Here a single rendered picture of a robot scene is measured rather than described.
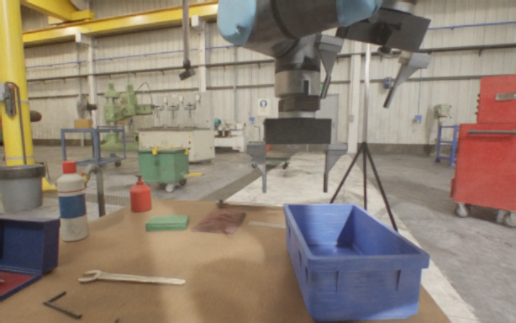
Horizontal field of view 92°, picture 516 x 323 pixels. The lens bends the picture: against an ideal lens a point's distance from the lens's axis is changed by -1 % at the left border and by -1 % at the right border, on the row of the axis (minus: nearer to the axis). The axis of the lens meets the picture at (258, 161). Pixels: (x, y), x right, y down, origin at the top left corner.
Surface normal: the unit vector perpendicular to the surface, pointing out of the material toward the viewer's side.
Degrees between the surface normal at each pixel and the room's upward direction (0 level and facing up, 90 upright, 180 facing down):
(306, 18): 146
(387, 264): 90
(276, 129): 90
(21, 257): 80
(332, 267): 90
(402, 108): 90
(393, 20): 114
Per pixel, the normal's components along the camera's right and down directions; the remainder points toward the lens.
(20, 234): -0.16, -0.05
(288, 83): -0.44, 0.11
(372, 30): 0.08, 0.51
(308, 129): 0.03, 0.12
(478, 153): -0.72, 0.08
